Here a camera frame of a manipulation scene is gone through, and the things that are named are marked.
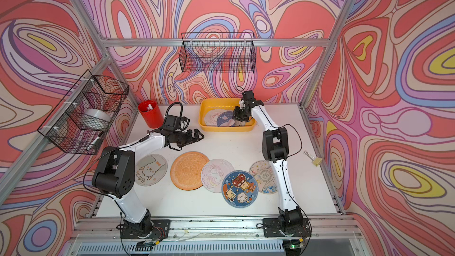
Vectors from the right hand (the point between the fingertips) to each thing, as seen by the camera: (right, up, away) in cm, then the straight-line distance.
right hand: (233, 120), depth 106 cm
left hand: (-19, -10, -12) cm, 25 cm away
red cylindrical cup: (-48, +4, -5) cm, 48 cm away
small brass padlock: (+44, -22, -13) cm, 51 cm away
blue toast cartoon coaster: (+3, -34, -22) cm, 40 cm away
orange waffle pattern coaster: (-25, -26, -15) cm, 39 cm away
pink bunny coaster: (+3, -2, +2) cm, 4 cm away
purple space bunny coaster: (-5, 0, +3) cm, 6 cm away
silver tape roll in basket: (-57, 0, -36) cm, 67 cm away
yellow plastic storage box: (-17, +10, +9) cm, 22 cm away
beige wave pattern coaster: (+16, -29, -17) cm, 37 cm away
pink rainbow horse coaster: (-14, +2, +7) cm, 16 cm away
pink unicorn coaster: (-11, -27, -17) cm, 34 cm away
